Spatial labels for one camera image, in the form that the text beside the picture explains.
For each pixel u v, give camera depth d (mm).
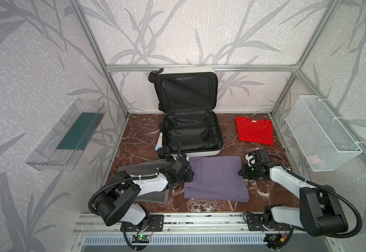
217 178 869
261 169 661
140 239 715
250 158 835
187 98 980
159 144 997
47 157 597
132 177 492
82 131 655
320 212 417
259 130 1118
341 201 406
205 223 753
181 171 703
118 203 433
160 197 805
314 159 726
